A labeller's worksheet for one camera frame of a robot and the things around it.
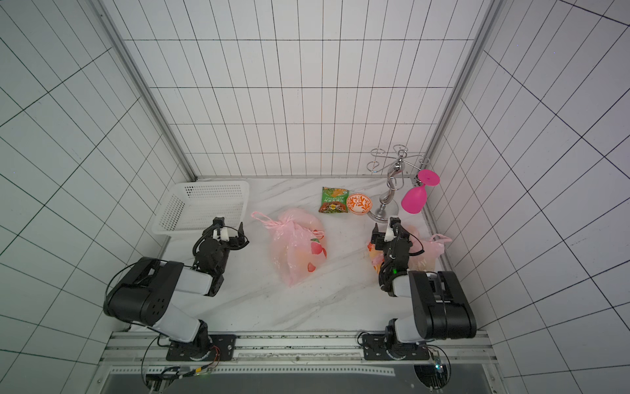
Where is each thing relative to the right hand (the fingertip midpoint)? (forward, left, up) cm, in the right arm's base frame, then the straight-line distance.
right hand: (391, 221), depth 90 cm
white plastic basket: (+9, +85, -8) cm, 86 cm away
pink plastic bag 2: (-15, +33, +5) cm, 37 cm away
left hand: (-4, +62, -2) cm, 62 cm away
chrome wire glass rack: (+14, 0, +16) cm, 21 cm away
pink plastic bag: (-17, -8, +3) cm, 19 cm away
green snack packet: (+16, +21, -8) cm, 28 cm away
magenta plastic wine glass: (+7, -8, +5) cm, 12 cm away
